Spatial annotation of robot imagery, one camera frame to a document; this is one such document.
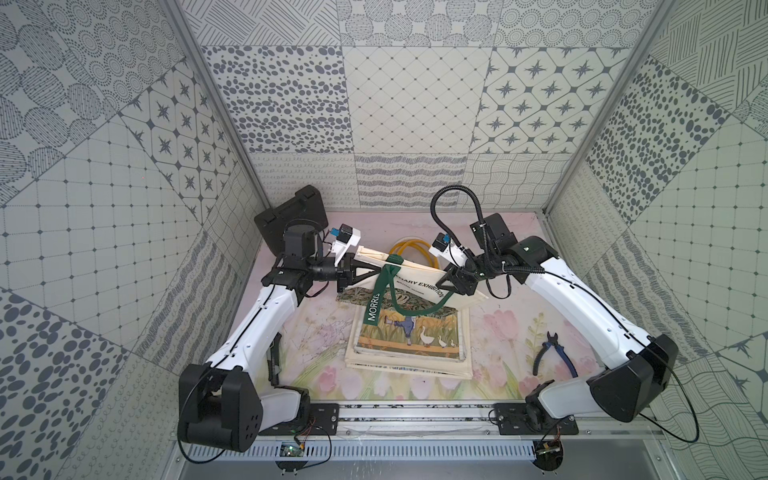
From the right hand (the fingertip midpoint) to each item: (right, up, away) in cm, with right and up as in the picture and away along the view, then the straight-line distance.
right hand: (447, 281), depth 75 cm
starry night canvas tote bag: (-9, -24, +6) cm, 27 cm away
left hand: (-16, +3, -7) cm, 18 cm away
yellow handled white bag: (-1, -18, +13) cm, 22 cm away
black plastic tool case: (-44, +23, +26) cm, 56 cm away
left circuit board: (-39, -41, -4) cm, 56 cm away
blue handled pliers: (+33, -19, +11) cm, 39 cm away
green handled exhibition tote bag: (-12, -1, 0) cm, 12 cm away
